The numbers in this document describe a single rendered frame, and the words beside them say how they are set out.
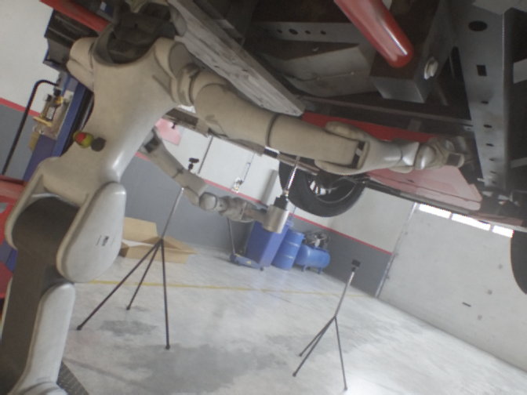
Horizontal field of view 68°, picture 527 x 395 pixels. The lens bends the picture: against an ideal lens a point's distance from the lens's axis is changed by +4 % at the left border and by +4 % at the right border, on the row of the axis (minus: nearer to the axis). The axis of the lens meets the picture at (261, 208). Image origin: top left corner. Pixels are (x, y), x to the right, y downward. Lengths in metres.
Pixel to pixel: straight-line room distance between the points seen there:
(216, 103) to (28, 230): 0.50
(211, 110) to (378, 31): 0.39
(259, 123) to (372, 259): 9.70
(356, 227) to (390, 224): 0.90
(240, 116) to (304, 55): 0.65
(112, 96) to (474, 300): 9.50
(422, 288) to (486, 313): 1.32
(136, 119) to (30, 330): 0.53
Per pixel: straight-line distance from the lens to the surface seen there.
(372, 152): 0.85
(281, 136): 0.80
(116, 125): 0.95
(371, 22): 0.61
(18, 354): 1.11
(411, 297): 10.21
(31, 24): 5.07
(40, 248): 0.97
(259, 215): 1.74
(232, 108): 0.84
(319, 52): 1.41
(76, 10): 1.31
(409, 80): 0.72
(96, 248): 0.94
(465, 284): 10.01
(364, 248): 10.53
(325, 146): 0.80
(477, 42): 0.88
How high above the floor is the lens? 1.21
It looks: 1 degrees down
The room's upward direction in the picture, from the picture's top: 22 degrees clockwise
